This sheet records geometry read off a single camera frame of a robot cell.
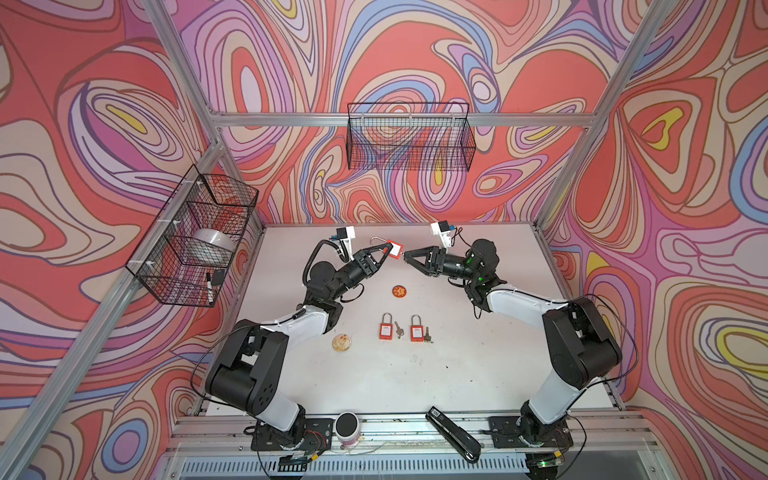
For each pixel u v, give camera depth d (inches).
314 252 24.3
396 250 29.1
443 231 29.6
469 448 26.3
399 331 35.8
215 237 29.1
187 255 28.7
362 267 27.1
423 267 28.7
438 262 27.9
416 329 35.8
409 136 37.8
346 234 28.8
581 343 18.6
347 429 27.7
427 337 35.8
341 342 34.8
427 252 28.4
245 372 17.8
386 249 29.0
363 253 27.8
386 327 35.8
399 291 39.7
